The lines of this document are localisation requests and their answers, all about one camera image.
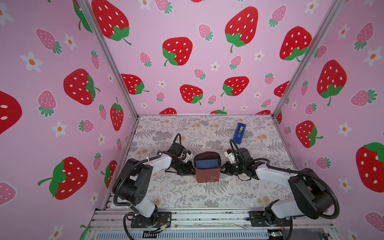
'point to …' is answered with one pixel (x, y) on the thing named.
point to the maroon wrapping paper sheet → (209, 175)
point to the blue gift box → (207, 164)
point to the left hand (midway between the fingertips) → (196, 173)
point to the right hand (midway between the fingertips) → (217, 170)
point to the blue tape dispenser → (239, 133)
